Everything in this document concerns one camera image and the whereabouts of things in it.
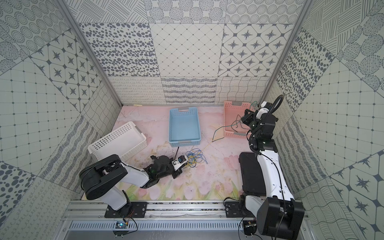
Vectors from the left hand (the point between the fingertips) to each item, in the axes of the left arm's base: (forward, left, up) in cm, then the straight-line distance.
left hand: (189, 165), depth 85 cm
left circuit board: (-28, +32, -6) cm, 43 cm away
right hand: (+20, -30, +26) cm, 44 cm away
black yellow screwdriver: (+12, +9, -4) cm, 16 cm away
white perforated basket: (+17, +44, -2) cm, 47 cm away
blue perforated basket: (+31, +6, -4) cm, 31 cm away
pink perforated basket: (+33, -31, -3) cm, 45 cm away
